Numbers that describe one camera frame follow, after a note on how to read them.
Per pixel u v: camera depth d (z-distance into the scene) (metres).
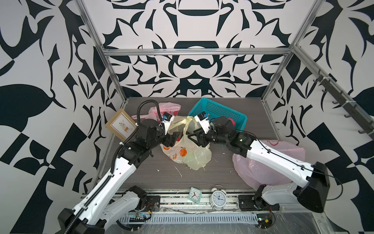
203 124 0.64
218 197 0.73
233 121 1.02
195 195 0.76
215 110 1.08
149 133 0.52
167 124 0.62
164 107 0.96
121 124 0.89
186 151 0.81
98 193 0.41
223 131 0.55
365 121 0.54
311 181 0.40
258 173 0.68
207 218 0.71
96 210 0.39
